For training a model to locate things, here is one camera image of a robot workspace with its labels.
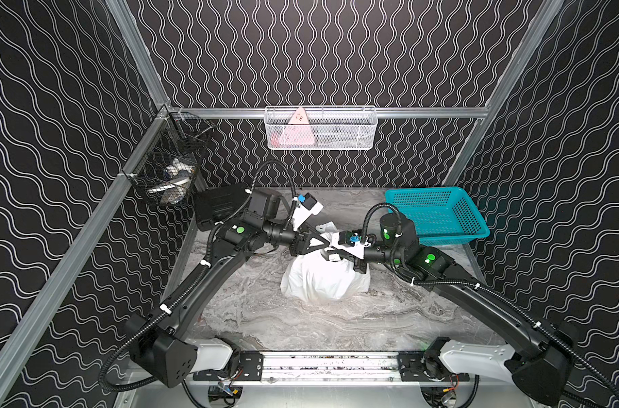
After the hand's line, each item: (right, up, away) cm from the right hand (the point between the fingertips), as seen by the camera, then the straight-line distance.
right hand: (331, 242), depth 69 cm
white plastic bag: (-2, -10, +1) cm, 10 cm away
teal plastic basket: (+52, +7, +43) cm, 68 cm away
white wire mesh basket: (+4, +51, +57) cm, 76 cm away
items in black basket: (-51, +20, +17) cm, 57 cm away
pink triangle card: (-10, +37, +21) cm, 44 cm away
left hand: (-2, +2, -4) cm, 4 cm away
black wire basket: (-57, +38, +29) cm, 74 cm away
